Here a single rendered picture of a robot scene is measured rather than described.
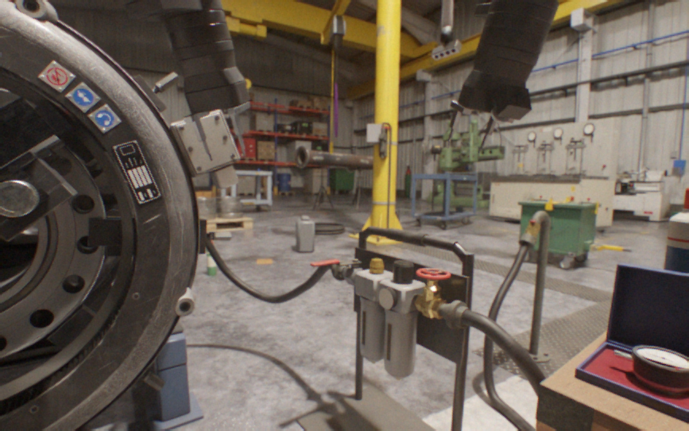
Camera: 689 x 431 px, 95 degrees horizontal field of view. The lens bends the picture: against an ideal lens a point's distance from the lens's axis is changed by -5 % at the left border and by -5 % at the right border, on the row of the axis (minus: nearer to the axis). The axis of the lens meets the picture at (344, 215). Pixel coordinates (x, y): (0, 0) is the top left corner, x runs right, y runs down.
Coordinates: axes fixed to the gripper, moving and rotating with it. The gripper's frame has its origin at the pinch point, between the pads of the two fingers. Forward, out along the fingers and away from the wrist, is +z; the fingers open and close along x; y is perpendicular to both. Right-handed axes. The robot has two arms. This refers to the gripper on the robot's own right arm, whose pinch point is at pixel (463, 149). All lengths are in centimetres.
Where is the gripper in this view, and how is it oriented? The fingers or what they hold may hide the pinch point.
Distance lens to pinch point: 53.8
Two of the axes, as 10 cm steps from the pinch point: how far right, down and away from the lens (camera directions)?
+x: 9.8, 1.2, 1.5
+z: -1.8, 8.6, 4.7
